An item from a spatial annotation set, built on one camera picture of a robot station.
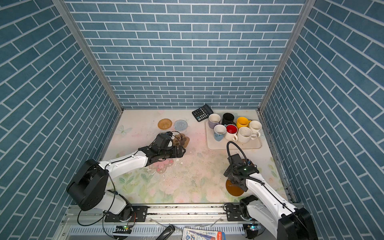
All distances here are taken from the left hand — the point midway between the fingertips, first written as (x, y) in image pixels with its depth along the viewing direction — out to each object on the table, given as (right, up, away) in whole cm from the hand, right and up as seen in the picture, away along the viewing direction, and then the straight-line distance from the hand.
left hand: (180, 151), depth 88 cm
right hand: (+30, -14, -3) cm, 33 cm away
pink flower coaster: (-12, -9, +1) cm, 15 cm away
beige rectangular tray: (+30, +5, -10) cm, 32 cm away
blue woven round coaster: (-3, +15, +23) cm, 28 cm away
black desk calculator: (+14, +25, +28) cm, 39 cm away
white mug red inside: (+33, +11, +14) cm, 38 cm away
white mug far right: (+51, +14, +15) cm, 55 cm away
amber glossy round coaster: (+30, -20, -7) cm, 37 cm away
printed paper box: (+8, -34, -20) cm, 40 cm away
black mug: (+31, +20, +17) cm, 41 cm away
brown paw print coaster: (-2, +5, +13) cm, 14 cm away
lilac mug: (+22, +19, +20) cm, 35 cm away
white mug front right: (+43, +8, +13) cm, 46 cm away
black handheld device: (-3, -32, -22) cm, 39 cm away
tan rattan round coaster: (-15, +16, +24) cm, 32 cm away
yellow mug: (+41, +18, +16) cm, 48 cm away
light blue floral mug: (+25, +12, +13) cm, 30 cm away
